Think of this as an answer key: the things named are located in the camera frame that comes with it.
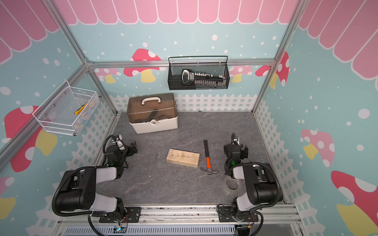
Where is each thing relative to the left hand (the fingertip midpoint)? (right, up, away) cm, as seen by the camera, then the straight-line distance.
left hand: (130, 144), depth 93 cm
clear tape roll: (+62, -22, -10) cm, 67 cm away
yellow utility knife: (-18, +20, -18) cm, 32 cm away
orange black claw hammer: (+50, -15, -6) cm, 52 cm away
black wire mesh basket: (+28, +47, +1) cm, 55 cm away
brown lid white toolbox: (+14, +20, +1) cm, 25 cm away
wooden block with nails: (+34, -8, -2) cm, 35 cm away
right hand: (+69, 0, 0) cm, 69 cm away
